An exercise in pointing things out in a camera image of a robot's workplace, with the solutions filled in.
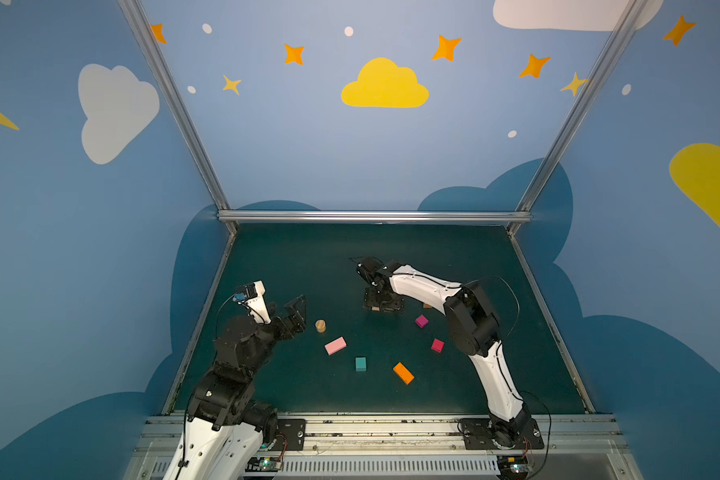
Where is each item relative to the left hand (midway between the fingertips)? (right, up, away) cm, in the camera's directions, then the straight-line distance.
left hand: (296, 301), depth 70 cm
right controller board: (+52, -41, +2) cm, 66 cm away
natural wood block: (+30, -1, -4) cm, 30 cm away
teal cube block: (+15, -21, +15) cm, 29 cm away
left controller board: (-8, -39, +1) cm, 40 cm away
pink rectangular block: (+7, -17, +19) cm, 27 cm away
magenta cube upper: (+35, -10, +24) cm, 43 cm away
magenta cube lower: (+38, -16, +18) cm, 45 cm away
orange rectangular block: (+27, -23, +15) cm, 39 cm away
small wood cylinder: (+3, -11, +21) cm, 24 cm away
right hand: (+22, -6, +28) cm, 36 cm away
